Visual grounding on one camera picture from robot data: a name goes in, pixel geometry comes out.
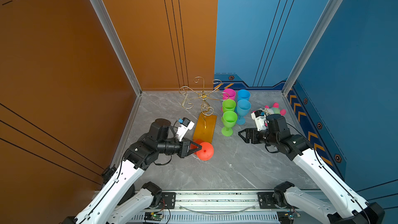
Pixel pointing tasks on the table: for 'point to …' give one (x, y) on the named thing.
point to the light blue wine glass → (243, 108)
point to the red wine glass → (206, 152)
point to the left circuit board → (153, 216)
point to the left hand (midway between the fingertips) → (200, 147)
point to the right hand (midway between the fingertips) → (242, 133)
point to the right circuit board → (286, 217)
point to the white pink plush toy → (275, 109)
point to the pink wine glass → (228, 93)
